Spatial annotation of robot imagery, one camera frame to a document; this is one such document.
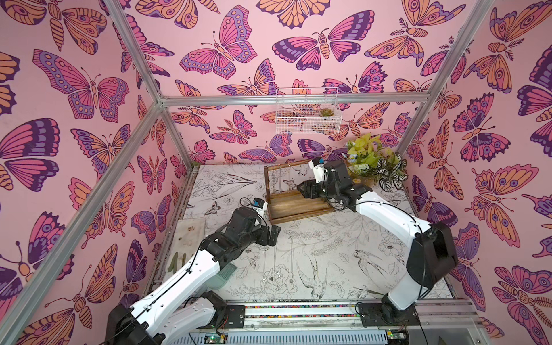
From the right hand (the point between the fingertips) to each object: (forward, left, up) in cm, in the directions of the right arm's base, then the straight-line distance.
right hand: (305, 183), depth 85 cm
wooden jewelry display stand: (+3, +6, -20) cm, 22 cm away
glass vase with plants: (+16, -30, -4) cm, 34 cm away
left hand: (-17, +13, -4) cm, 21 cm away
